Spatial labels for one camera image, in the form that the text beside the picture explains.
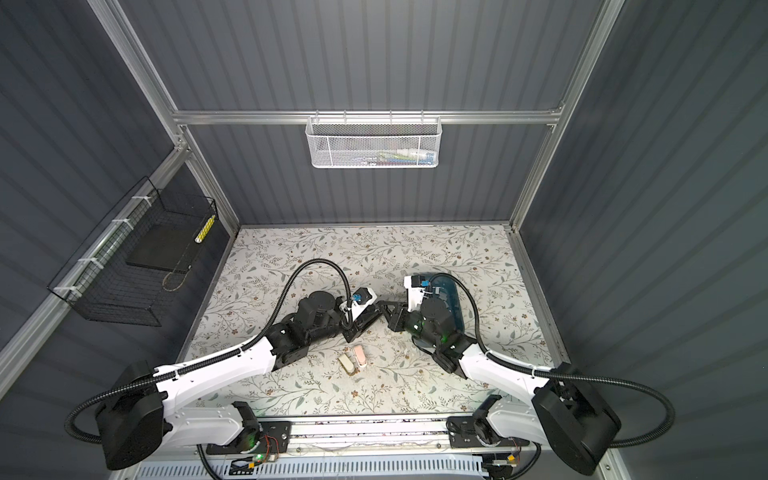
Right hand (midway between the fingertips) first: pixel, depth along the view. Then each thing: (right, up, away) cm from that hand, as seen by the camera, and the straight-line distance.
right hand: (384, 307), depth 79 cm
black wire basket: (-62, +10, -6) cm, 63 cm away
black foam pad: (-55, +16, -3) cm, 57 cm away
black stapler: (-5, -2, -9) cm, 11 cm away
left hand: (-3, 0, -1) cm, 3 cm away
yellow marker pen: (-50, +20, +2) cm, 54 cm away
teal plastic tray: (+19, +3, +16) cm, 25 cm away
